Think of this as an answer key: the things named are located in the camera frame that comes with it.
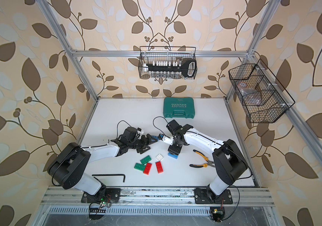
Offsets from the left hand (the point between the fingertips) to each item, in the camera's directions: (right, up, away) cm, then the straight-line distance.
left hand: (155, 143), depth 85 cm
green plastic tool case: (+17, +23, +23) cm, 37 cm away
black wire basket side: (+58, +27, -12) cm, 65 cm away
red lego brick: (-5, -14, -3) cm, 15 cm away
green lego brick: (-7, -10, +1) cm, 12 cm away
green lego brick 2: (-9, -13, -3) cm, 16 cm away
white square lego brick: (+3, -8, +1) cm, 9 cm away
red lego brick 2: (+2, -14, -3) cm, 14 cm away
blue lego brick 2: (+11, -8, +3) cm, 14 cm away
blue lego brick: (0, +4, -1) cm, 4 cm away
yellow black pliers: (+33, -12, 0) cm, 35 cm away
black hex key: (-18, -18, -3) cm, 26 cm away
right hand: (+12, -2, +2) cm, 12 cm away
